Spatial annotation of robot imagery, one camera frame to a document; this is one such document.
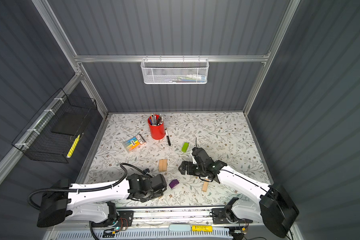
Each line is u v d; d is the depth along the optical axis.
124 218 0.73
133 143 1.01
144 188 0.59
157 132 1.02
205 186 0.84
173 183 0.83
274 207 0.41
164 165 0.91
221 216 0.73
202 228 0.69
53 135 0.72
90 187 0.46
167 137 1.05
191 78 0.91
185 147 1.00
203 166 0.63
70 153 0.66
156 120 0.99
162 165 0.91
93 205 0.57
